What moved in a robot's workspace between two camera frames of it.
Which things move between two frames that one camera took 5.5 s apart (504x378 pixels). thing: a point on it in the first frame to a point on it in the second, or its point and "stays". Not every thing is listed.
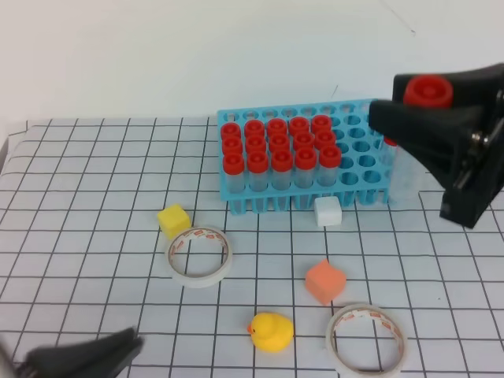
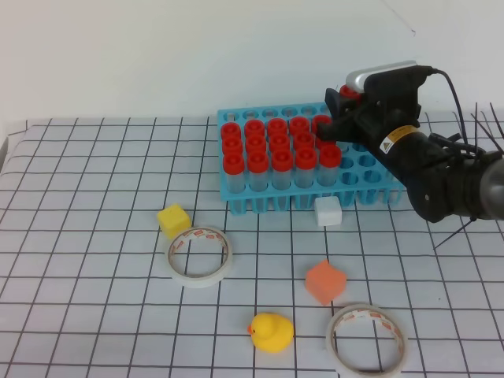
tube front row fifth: [330, 160] stays
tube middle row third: [279, 143] stays
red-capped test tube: [428, 91] to [346, 93]
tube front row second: [257, 165] stays
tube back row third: [277, 127] stays
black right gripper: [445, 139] to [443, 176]
